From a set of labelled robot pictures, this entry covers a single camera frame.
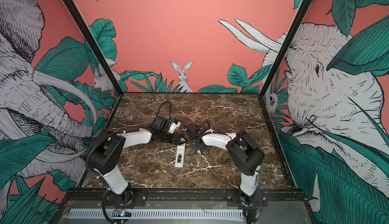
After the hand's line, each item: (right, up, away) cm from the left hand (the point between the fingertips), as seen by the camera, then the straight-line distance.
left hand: (182, 138), depth 90 cm
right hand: (+8, -4, +2) cm, 9 cm away
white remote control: (-1, -9, -4) cm, 10 cm away
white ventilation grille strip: (-11, -32, -20) cm, 39 cm away
